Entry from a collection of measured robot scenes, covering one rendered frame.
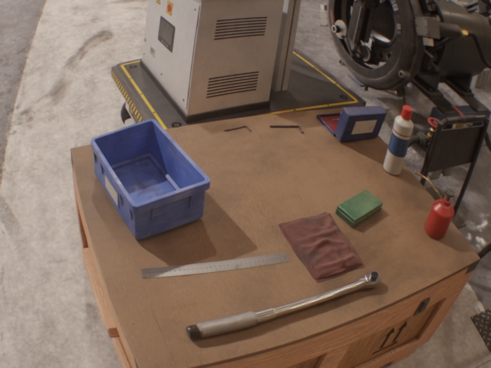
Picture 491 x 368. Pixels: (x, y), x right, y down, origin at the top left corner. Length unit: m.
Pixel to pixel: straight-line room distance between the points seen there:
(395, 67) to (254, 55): 0.78
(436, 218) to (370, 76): 1.31
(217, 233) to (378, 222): 0.42
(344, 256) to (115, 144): 0.64
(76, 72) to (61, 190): 1.12
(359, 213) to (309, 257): 0.21
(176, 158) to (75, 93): 1.59
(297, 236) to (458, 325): 0.90
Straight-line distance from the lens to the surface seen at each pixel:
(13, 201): 2.16
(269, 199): 1.39
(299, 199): 1.41
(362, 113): 1.63
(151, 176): 1.42
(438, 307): 1.54
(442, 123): 1.88
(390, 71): 2.44
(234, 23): 1.80
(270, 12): 1.86
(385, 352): 1.58
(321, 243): 1.27
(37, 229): 2.00
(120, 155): 1.44
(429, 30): 2.25
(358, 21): 2.59
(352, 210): 1.38
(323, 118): 1.77
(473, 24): 2.86
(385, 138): 2.72
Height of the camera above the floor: 1.35
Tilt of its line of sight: 39 degrees down
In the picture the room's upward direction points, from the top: 9 degrees clockwise
